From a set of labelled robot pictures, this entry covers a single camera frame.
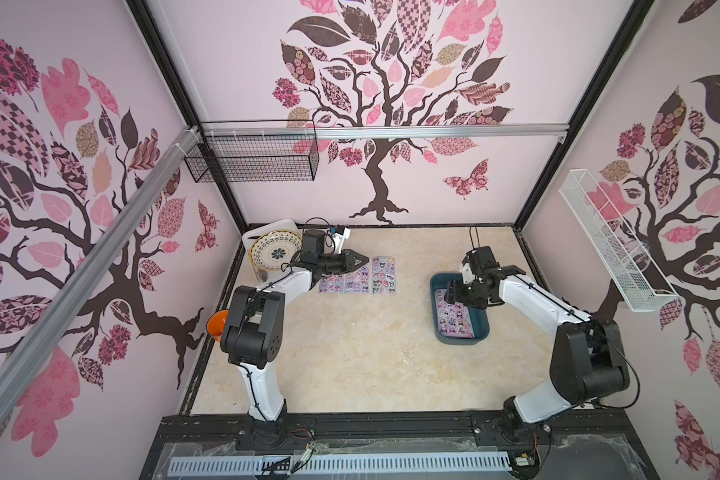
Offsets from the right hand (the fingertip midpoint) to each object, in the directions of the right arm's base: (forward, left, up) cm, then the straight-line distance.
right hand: (455, 302), depth 89 cm
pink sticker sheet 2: (+13, +30, -7) cm, 34 cm away
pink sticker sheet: (+13, +39, -7) cm, 42 cm away
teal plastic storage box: (-4, -1, -7) cm, 8 cm away
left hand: (+11, +28, +7) cm, 30 cm away
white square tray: (+40, +59, -4) cm, 72 cm away
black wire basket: (+42, +63, +28) cm, 81 cm away
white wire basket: (-8, -35, +23) cm, 43 cm away
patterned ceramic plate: (+29, +63, -6) cm, 70 cm away
